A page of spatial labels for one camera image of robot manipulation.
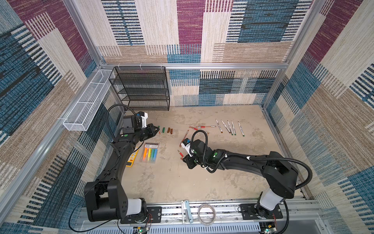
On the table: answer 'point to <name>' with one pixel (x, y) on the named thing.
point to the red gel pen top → (205, 126)
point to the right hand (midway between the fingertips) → (186, 160)
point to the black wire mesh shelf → (146, 87)
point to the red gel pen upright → (185, 135)
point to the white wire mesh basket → (82, 114)
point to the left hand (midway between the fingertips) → (158, 128)
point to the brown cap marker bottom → (225, 126)
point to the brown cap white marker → (220, 128)
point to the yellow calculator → (131, 159)
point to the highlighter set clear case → (150, 153)
